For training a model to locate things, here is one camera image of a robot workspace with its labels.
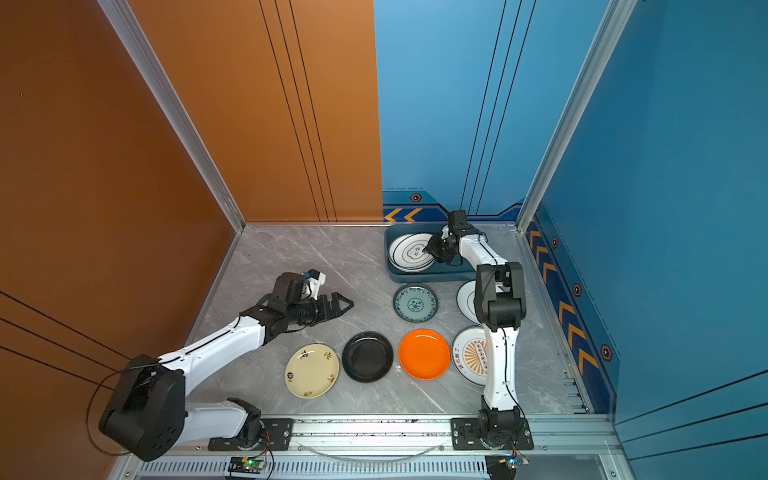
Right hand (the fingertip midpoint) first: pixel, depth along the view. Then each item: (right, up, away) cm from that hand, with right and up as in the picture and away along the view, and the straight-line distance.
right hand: (424, 250), depth 105 cm
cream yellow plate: (-33, -34, -22) cm, 52 cm away
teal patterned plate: (-4, -17, -8) cm, 19 cm away
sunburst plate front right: (+12, -30, -18) cm, 37 cm away
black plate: (-18, -31, -18) cm, 40 cm away
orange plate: (-2, -30, -19) cm, 36 cm away
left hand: (-25, -16, -20) cm, 35 cm away
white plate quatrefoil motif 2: (+13, -17, -8) cm, 23 cm away
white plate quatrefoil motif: (-6, -1, +4) cm, 7 cm away
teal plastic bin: (+13, -7, -2) cm, 15 cm away
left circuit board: (-46, -51, -34) cm, 77 cm away
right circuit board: (+15, -51, -35) cm, 64 cm away
